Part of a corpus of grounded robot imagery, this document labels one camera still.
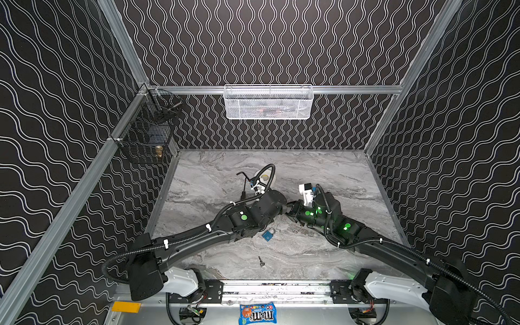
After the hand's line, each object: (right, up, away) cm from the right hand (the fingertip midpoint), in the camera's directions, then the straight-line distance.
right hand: (277, 207), depth 73 cm
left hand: (+4, +3, -2) cm, 5 cm away
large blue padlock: (-3, -15, +15) cm, 21 cm away
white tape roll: (-4, +10, +36) cm, 38 cm away
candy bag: (-7, -35, -4) cm, 36 cm away
